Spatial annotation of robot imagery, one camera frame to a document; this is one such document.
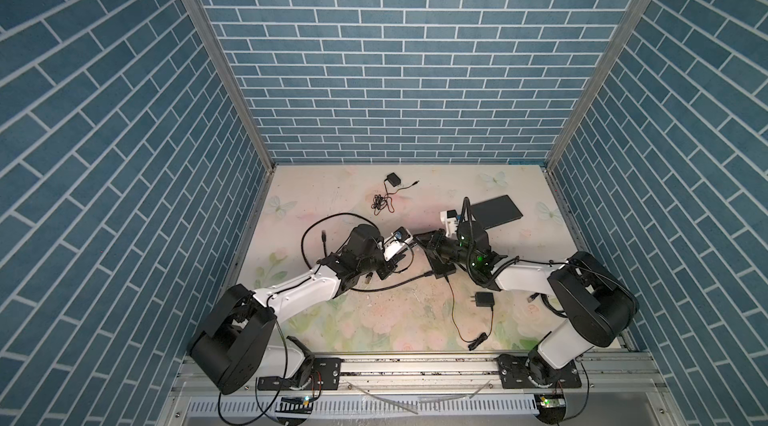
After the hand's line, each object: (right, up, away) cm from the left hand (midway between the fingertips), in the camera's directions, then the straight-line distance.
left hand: (401, 251), depth 85 cm
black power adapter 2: (+23, -14, -1) cm, 27 cm away
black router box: (+35, +10, +22) cm, 43 cm away
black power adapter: (-5, +14, +23) cm, 28 cm away
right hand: (+3, +5, -1) cm, 5 cm away
